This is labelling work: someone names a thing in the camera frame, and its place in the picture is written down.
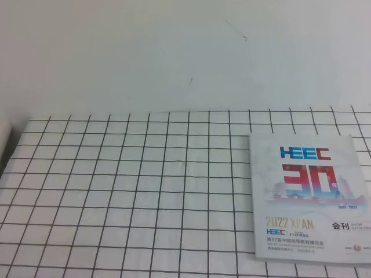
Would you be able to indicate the white black-grid tablecloth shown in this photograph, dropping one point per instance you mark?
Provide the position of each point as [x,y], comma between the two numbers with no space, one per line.
[150,195]

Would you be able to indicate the white paperback catalogue book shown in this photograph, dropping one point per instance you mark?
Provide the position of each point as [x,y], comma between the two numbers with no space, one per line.
[310,199]

